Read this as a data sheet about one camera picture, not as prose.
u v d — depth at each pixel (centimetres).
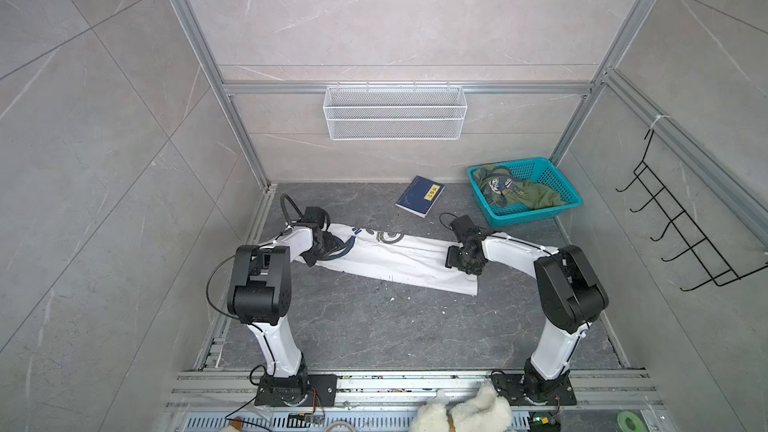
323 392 73
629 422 70
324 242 87
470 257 75
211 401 74
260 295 50
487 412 62
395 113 101
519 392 72
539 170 118
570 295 49
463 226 80
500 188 110
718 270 60
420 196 115
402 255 98
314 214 82
